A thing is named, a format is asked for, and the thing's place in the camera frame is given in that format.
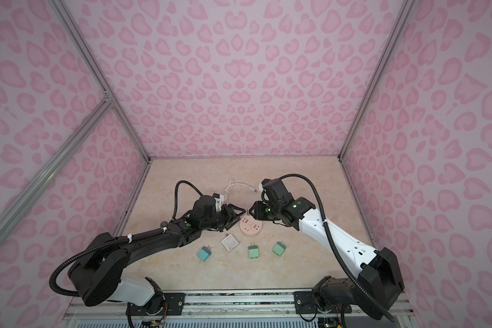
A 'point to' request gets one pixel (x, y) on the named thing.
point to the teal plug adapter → (204, 253)
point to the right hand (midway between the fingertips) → (251, 211)
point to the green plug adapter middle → (253, 251)
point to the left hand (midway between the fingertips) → (249, 219)
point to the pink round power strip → (249, 226)
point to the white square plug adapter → (229, 242)
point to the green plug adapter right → (279, 248)
